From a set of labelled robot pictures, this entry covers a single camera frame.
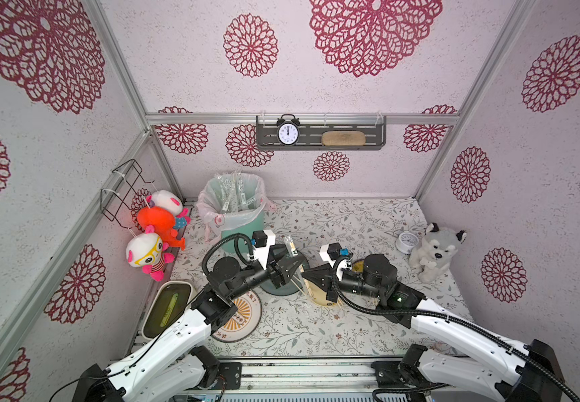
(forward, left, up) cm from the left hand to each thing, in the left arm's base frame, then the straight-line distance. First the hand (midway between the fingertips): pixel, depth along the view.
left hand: (297, 253), depth 66 cm
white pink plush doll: (+30, +48, -12) cm, 58 cm away
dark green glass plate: (-9, +2, -1) cm, 9 cm away
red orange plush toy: (+20, +48, -12) cm, 53 cm away
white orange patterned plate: (-9, +18, -30) cm, 36 cm away
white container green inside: (-3, +43, -25) cm, 50 cm away
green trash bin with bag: (+24, +22, -6) cm, 33 cm away
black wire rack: (+19, +54, +3) cm, 57 cm away
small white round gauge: (+23, -45, -28) cm, 58 cm away
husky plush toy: (+10, -47, -15) cm, 51 cm away
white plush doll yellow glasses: (+8, +48, -12) cm, 51 cm away
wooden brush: (+45, -17, +5) cm, 48 cm away
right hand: (-4, -1, -3) cm, 5 cm away
